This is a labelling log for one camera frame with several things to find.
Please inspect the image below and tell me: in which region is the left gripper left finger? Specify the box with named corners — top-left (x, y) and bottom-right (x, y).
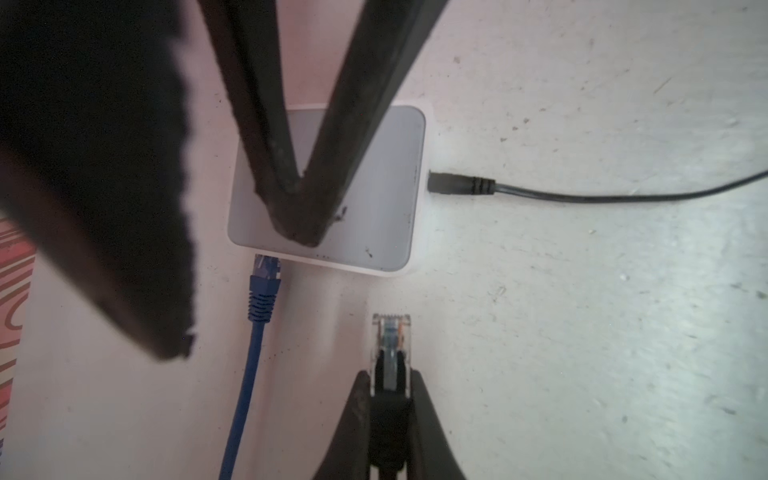
top-left (313, 370), bottom-right (371, 480)

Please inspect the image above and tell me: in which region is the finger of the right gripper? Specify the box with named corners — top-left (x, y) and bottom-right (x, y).
top-left (1, 1), bottom-right (194, 360)
top-left (199, 1), bottom-right (447, 248)

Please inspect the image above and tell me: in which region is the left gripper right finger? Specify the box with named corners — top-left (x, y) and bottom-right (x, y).
top-left (409, 369), bottom-right (466, 480)

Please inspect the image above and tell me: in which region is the black ethernet cable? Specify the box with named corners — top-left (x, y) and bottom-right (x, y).
top-left (367, 313), bottom-right (415, 480)

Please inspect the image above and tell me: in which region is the blue ethernet cable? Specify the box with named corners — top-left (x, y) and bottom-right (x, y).
top-left (217, 254), bottom-right (283, 480)

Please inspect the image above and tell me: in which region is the white small network switch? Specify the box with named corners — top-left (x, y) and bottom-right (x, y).
top-left (227, 100), bottom-right (434, 277)

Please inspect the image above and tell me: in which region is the black power adapter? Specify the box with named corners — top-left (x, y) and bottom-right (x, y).
top-left (427, 169), bottom-right (768, 206)

